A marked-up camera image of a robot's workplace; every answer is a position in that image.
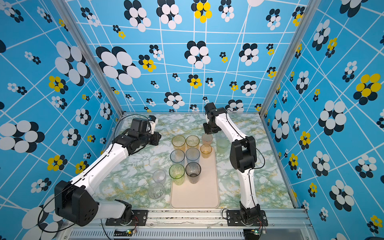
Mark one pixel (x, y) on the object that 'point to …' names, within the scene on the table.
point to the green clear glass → (176, 172)
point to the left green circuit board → (123, 232)
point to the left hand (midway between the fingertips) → (160, 134)
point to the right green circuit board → (251, 233)
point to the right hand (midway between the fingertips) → (211, 131)
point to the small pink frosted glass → (207, 139)
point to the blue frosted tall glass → (192, 154)
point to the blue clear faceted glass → (177, 156)
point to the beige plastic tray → (203, 194)
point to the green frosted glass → (222, 146)
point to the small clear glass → (159, 176)
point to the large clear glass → (156, 190)
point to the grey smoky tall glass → (193, 170)
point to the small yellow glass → (206, 149)
